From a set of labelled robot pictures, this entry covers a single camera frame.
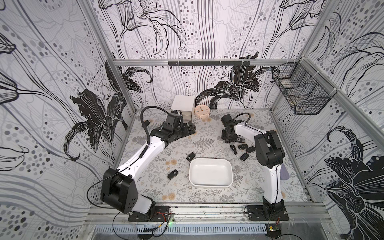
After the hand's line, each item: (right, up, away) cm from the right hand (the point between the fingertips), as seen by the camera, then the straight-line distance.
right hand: (228, 136), depth 105 cm
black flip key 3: (+8, -6, -9) cm, 13 cm away
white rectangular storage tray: (-16, -21, -17) cm, 31 cm away
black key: (-26, -12, -12) cm, 31 cm away
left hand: (-26, +4, -22) cm, 34 cm away
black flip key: (-36, -21, -19) cm, 46 cm away
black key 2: (-61, +10, +6) cm, 62 cm away
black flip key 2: (+7, -12, -14) cm, 19 cm away
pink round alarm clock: (-18, +18, +10) cm, 28 cm away
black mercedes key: (+1, -8, -9) cm, 12 cm away
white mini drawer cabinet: (-31, +24, +5) cm, 39 cm away
